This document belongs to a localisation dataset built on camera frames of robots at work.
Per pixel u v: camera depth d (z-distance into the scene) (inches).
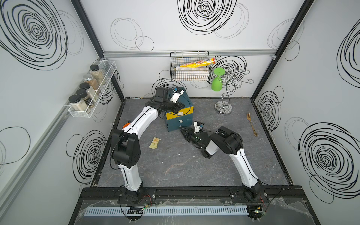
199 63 34.1
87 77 26.9
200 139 31.8
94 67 29.2
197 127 36.8
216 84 38.9
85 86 25.8
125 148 19.1
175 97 30.3
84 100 25.2
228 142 23.6
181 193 29.6
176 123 37.0
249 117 42.6
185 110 35.9
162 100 26.9
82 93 24.9
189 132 35.3
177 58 36.9
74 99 23.7
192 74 34.1
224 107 44.0
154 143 36.5
